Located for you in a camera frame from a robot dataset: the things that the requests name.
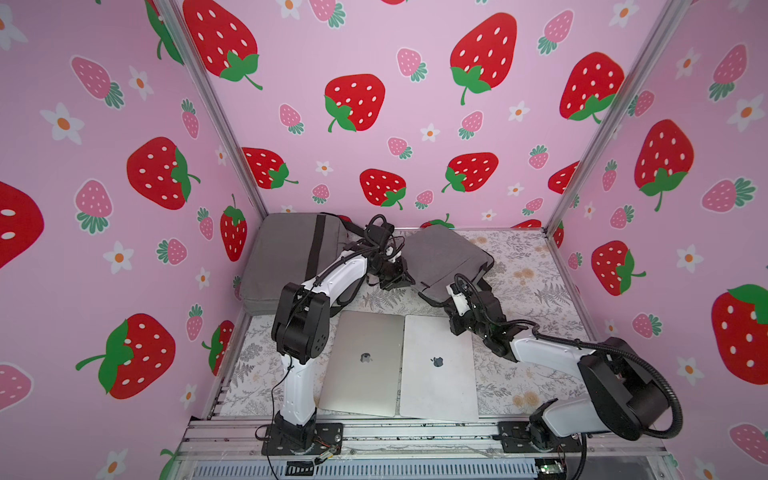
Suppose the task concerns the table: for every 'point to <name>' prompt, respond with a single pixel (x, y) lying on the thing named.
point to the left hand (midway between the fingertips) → (418, 280)
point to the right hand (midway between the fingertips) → (444, 309)
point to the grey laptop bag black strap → (283, 249)
